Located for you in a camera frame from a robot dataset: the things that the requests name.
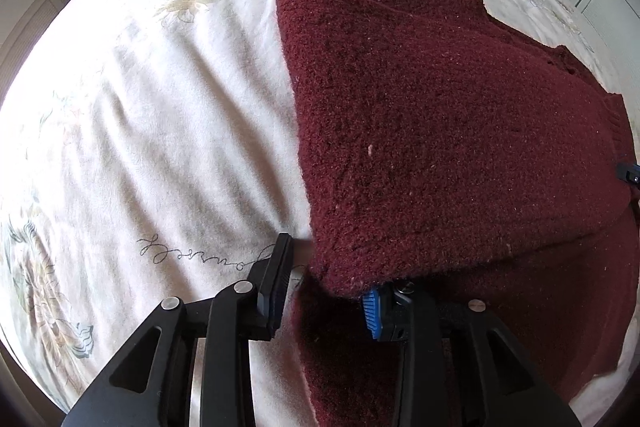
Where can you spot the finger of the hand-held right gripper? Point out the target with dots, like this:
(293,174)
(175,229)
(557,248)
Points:
(631,174)

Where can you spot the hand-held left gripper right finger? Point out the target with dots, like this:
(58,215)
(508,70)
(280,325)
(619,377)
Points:
(372,313)

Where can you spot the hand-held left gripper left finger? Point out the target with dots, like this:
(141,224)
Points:
(277,272)

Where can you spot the dark red knit sweater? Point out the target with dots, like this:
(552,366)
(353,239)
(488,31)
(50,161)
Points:
(450,132)

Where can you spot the floral white bedspread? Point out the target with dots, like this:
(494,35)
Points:
(150,132)

